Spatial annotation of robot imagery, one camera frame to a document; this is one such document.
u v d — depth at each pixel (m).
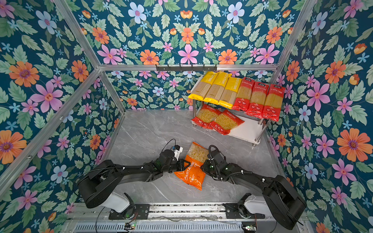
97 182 0.46
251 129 1.03
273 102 0.74
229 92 0.80
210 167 0.74
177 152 0.80
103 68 0.93
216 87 0.81
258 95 0.77
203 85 0.83
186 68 0.93
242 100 0.73
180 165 0.76
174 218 0.72
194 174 0.80
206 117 1.01
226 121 0.99
